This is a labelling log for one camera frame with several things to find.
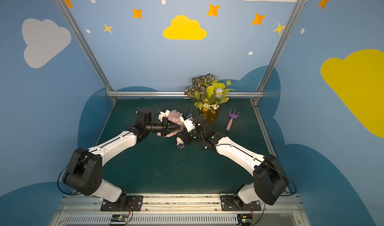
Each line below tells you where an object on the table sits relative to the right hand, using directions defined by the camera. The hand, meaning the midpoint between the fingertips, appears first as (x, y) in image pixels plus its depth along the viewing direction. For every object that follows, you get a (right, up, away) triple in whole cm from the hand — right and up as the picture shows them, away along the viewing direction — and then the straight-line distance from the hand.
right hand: (181, 131), depth 80 cm
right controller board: (+33, -42, -9) cm, 54 cm away
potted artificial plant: (+16, +22, +15) cm, 32 cm away
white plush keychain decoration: (-1, -5, -2) cm, 5 cm away
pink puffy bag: (-5, +8, +12) cm, 15 cm away
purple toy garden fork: (+36, +8, +30) cm, 48 cm away
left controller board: (-29, -42, -9) cm, 52 cm away
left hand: (0, +3, -2) cm, 4 cm away
